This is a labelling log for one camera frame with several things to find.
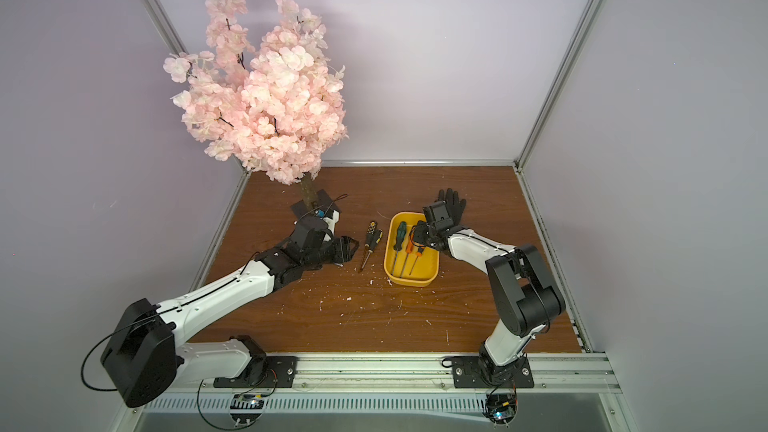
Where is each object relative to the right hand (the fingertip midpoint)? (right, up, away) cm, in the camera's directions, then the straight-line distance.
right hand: (420, 226), depth 95 cm
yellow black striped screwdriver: (-17, -3, +3) cm, 17 cm away
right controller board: (+17, -41, -25) cm, 51 cm away
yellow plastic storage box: (-5, -13, -3) cm, 14 cm away
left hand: (-19, -3, -13) cm, 23 cm away
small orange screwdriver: (0, -9, 0) cm, 9 cm away
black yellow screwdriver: (-15, -4, +3) cm, 16 cm away
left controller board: (-45, -42, -22) cm, 66 cm away
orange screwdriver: (-4, -8, 0) cm, 9 cm away
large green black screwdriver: (-6, -4, +2) cm, 8 cm away
